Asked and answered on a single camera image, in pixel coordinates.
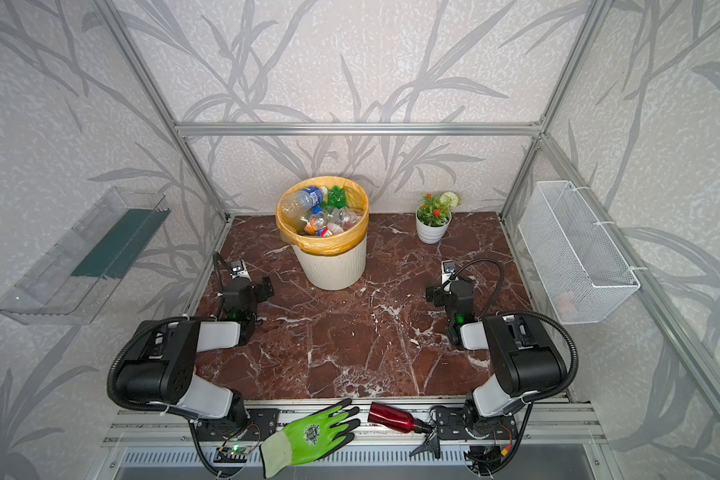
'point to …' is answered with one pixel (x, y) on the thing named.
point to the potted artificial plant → (433, 216)
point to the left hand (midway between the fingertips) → (254, 268)
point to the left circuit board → (236, 454)
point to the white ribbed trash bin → (335, 271)
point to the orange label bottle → (311, 226)
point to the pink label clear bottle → (349, 217)
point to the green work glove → (310, 439)
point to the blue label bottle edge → (311, 197)
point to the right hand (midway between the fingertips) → (447, 269)
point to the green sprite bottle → (337, 197)
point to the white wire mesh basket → (579, 266)
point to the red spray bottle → (397, 420)
